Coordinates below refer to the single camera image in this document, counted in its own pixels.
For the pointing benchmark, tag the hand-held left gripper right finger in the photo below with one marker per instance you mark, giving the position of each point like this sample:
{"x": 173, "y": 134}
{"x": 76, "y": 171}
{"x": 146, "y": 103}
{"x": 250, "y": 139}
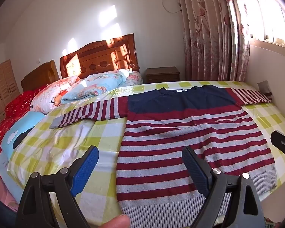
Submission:
{"x": 194, "y": 168}

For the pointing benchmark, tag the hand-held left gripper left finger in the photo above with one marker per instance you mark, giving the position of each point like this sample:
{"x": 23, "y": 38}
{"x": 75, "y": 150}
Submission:
{"x": 85, "y": 168}

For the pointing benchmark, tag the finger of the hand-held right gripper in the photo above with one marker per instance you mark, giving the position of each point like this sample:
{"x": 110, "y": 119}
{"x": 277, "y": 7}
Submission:
{"x": 281, "y": 141}

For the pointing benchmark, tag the red grey navy striped sweater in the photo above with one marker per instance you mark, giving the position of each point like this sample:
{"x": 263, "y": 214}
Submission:
{"x": 180, "y": 133}

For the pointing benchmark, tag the person's left hand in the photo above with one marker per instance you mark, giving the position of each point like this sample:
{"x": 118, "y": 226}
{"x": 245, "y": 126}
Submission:
{"x": 116, "y": 222}

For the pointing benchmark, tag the yellow white checked tablecloth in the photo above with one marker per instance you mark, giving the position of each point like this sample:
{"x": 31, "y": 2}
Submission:
{"x": 68, "y": 137}

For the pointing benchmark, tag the small grey box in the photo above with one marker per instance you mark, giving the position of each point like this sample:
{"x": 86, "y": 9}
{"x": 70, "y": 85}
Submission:
{"x": 264, "y": 87}

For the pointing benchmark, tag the blue cloud print blanket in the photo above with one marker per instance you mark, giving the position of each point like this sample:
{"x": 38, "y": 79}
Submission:
{"x": 21, "y": 123}

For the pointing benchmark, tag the pink plastic stool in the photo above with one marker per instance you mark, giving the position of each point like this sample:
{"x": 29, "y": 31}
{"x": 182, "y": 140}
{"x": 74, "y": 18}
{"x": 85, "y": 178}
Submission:
{"x": 7, "y": 194}

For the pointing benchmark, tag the blue floral quilt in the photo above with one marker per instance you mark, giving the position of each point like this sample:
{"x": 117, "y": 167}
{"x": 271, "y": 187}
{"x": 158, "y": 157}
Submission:
{"x": 95, "y": 85}

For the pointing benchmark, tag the pink floral quilt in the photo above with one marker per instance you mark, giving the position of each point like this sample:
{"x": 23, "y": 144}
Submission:
{"x": 47, "y": 92}

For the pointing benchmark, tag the person's leg in jeans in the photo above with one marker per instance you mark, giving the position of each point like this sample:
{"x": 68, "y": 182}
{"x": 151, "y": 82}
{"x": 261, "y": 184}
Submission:
{"x": 0, "y": 213}

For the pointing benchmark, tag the red bed sheet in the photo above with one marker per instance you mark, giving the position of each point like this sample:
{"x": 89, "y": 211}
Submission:
{"x": 11, "y": 104}

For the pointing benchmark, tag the wooden nightstand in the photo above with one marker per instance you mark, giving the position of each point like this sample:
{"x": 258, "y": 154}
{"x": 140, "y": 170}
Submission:
{"x": 162, "y": 74}

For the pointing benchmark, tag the plain wooden headboard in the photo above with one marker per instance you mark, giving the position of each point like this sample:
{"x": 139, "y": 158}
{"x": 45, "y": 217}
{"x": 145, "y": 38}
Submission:
{"x": 40, "y": 76}

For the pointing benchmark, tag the pink floral bed sheet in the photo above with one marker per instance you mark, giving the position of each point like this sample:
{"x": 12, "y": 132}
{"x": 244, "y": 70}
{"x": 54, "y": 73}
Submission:
{"x": 135, "y": 78}

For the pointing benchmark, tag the carved wooden headboard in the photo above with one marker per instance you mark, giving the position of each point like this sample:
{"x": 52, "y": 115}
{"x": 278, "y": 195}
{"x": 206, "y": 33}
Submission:
{"x": 97, "y": 59}

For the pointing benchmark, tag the light wooden wardrobe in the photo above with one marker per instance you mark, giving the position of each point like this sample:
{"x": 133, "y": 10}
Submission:
{"x": 2, "y": 92}

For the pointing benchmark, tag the window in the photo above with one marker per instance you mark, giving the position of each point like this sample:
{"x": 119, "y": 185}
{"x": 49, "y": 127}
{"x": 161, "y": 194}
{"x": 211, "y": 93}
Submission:
{"x": 270, "y": 16}

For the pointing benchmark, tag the pink floral curtain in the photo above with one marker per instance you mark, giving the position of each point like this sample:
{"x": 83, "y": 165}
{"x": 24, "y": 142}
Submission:
{"x": 209, "y": 33}

